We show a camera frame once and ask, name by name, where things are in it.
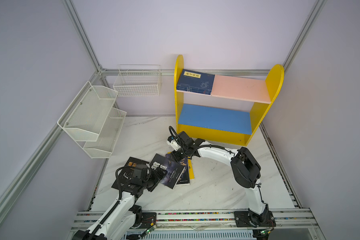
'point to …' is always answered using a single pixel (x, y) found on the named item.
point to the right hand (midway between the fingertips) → (170, 157)
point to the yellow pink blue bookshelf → (222, 109)
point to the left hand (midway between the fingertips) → (163, 177)
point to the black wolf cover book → (174, 170)
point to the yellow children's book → (190, 168)
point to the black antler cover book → (126, 183)
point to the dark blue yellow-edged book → (184, 178)
